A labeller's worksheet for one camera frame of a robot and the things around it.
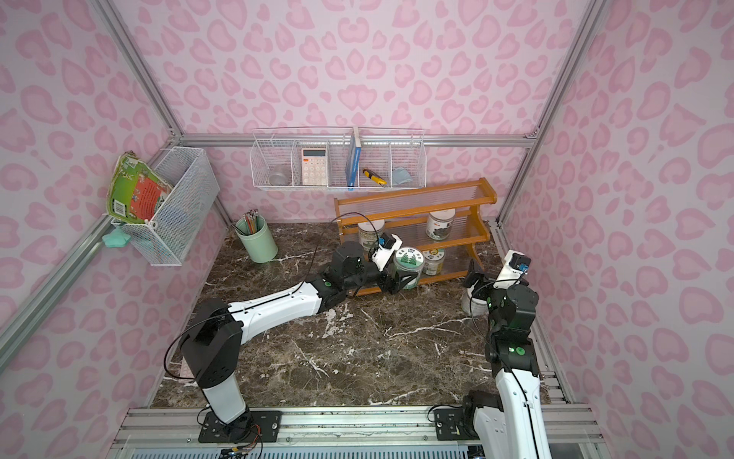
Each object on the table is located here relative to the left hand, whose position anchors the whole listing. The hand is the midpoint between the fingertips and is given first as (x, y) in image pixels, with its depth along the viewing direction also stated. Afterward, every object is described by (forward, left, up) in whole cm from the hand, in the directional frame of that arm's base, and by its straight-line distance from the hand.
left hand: (407, 259), depth 77 cm
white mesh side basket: (+1, +61, +8) cm, 62 cm away
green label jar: (-1, -1, +2) cm, 2 cm away
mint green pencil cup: (+18, +50, -12) cm, 54 cm away
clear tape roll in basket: (+32, +41, +2) cm, 52 cm away
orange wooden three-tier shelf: (+14, 0, +3) cm, 15 cm away
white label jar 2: (+15, -11, -2) cm, 19 cm away
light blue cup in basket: (+36, 0, 0) cm, 36 cm away
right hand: (-3, -20, +3) cm, 20 cm away
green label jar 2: (+11, +11, -2) cm, 15 cm away
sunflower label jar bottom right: (+10, -10, -15) cm, 20 cm away
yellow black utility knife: (+32, +9, +3) cm, 33 cm away
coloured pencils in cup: (+23, +52, -8) cm, 57 cm away
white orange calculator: (+33, +29, +6) cm, 44 cm away
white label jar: (-2, -24, -24) cm, 34 cm away
